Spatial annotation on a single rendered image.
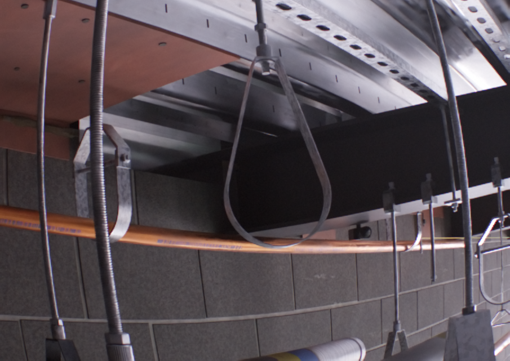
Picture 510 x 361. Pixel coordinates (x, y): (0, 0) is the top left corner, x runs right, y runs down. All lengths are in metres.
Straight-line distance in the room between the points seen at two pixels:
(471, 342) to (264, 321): 1.30
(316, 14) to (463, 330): 0.51
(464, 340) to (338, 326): 1.63
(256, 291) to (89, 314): 0.62
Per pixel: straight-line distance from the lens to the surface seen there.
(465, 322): 0.60
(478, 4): 0.93
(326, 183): 0.79
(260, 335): 1.82
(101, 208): 0.41
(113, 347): 0.40
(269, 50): 0.81
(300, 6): 0.89
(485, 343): 0.59
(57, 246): 1.32
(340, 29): 0.98
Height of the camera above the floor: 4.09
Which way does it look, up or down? 12 degrees up
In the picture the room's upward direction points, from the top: 5 degrees counter-clockwise
